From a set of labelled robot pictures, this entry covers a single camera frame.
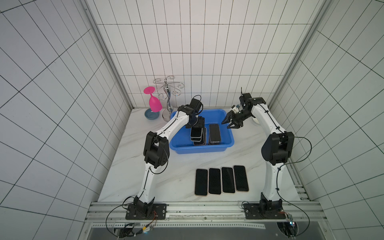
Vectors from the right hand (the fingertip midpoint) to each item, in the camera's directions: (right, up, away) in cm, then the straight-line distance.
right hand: (219, 123), depth 89 cm
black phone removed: (-12, -33, -8) cm, 35 cm away
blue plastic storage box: (-24, -14, +7) cm, 29 cm away
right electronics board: (+28, -48, -22) cm, 59 cm away
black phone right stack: (-1, -9, +12) cm, 15 cm away
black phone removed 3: (+12, -32, -3) cm, 35 cm away
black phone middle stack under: (-9, -11, +6) cm, 16 cm away
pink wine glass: (-43, +14, +10) cm, 46 cm away
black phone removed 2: (-4, -32, -8) cm, 33 cm away
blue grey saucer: (-49, +6, +25) cm, 56 cm away
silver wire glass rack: (-34, +21, +5) cm, 40 cm away
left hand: (-14, -2, +5) cm, 15 cm away
